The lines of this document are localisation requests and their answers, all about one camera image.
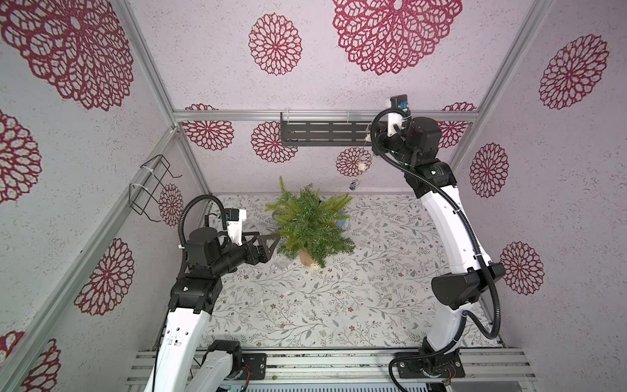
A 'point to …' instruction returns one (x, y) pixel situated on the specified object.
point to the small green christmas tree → (309, 224)
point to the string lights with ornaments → (354, 184)
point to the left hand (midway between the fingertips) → (269, 238)
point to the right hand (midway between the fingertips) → (378, 117)
